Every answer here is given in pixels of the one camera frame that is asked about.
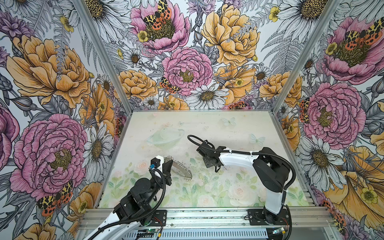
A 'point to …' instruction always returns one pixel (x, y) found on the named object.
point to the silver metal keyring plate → (179, 167)
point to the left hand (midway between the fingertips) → (172, 164)
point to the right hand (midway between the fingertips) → (213, 163)
